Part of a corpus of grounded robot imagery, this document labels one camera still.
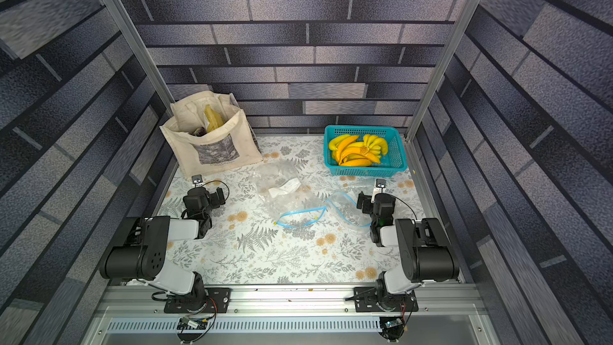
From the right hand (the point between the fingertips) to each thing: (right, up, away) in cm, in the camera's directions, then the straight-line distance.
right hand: (374, 191), depth 95 cm
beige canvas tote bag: (-58, +19, 0) cm, 61 cm away
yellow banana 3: (-2, +15, +6) cm, 16 cm away
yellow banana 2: (-2, +21, +7) cm, 22 cm away
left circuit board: (-64, -37, -24) cm, 77 cm away
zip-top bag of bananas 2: (-11, -7, 0) cm, 13 cm away
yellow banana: (-16, +20, +12) cm, 28 cm away
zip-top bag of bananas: (-36, -1, -4) cm, 36 cm away
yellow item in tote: (-66, +30, 0) cm, 72 cm away
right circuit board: (+1, -38, -22) cm, 44 cm away
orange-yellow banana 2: (-5, +12, +6) cm, 14 cm away
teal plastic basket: (+11, +12, +9) cm, 19 cm away
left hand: (-68, +1, 0) cm, 68 cm away
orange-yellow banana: (-12, +20, +12) cm, 26 cm away
